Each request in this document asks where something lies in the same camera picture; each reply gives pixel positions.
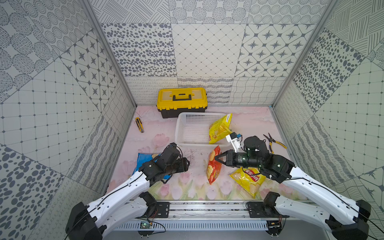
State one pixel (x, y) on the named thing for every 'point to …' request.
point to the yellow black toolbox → (170, 101)
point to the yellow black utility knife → (139, 124)
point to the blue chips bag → (142, 158)
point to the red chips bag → (214, 166)
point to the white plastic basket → (192, 129)
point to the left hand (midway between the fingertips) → (186, 161)
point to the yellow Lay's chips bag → (249, 178)
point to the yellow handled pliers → (271, 140)
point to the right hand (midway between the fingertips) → (215, 160)
